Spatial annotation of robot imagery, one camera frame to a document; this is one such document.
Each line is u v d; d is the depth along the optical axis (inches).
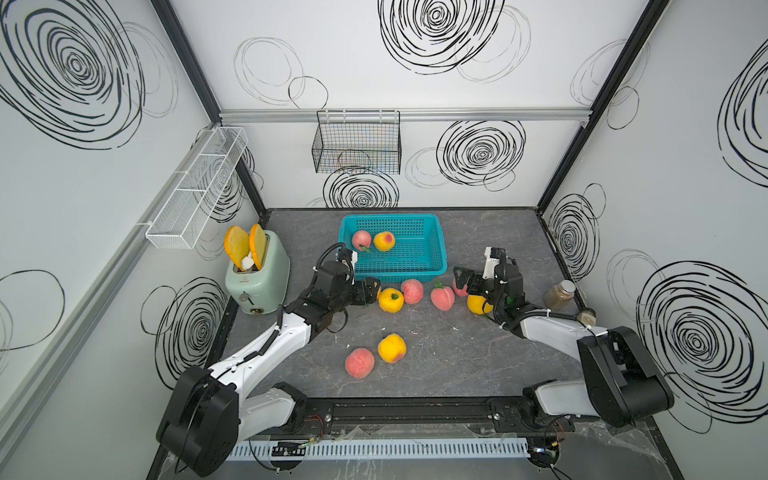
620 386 16.8
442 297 35.0
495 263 28.9
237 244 32.6
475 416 29.5
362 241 40.3
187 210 29.5
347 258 28.8
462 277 32.5
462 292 32.6
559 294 34.2
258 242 33.3
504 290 26.8
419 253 41.6
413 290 35.9
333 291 24.8
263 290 32.6
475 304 34.7
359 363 30.3
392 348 31.6
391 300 34.9
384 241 40.3
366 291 28.9
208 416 15.5
